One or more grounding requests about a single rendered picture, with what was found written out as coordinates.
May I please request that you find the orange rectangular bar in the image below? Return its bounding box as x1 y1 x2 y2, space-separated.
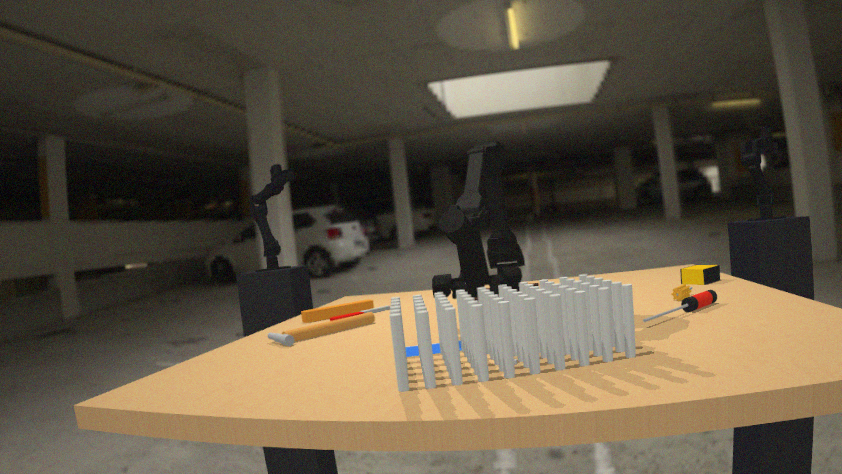
301 299 374 323

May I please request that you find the yellow screwdriver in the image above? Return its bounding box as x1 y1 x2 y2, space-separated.
671 285 693 301

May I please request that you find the blue flat strip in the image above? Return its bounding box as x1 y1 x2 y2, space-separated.
405 340 461 357

